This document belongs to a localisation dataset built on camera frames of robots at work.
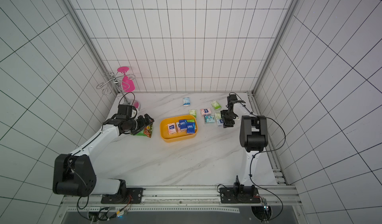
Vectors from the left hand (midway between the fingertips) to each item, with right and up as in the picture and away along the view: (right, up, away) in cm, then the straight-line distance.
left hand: (148, 126), depth 87 cm
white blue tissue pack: (+46, +1, +12) cm, 47 cm away
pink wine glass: (-12, +25, +1) cm, 28 cm away
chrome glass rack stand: (-19, +26, +3) cm, 32 cm away
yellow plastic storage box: (+19, -7, +5) cm, 21 cm away
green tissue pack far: (+45, +12, +23) cm, 52 cm away
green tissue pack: (+27, +7, +17) cm, 33 cm away
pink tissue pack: (+37, +8, +17) cm, 41 cm away
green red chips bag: (-2, -5, +6) cm, 8 cm away
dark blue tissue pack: (+26, -1, +3) cm, 26 cm away
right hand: (+43, +4, +14) cm, 46 cm away
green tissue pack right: (+45, +5, +15) cm, 48 cm away
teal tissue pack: (+39, +3, +14) cm, 41 cm away
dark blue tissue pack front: (+21, 0, +8) cm, 22 cm away
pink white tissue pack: (+13, -3, +8) cm, 16 cm away
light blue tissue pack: (+22, +15, +24) cm, 36 cm away
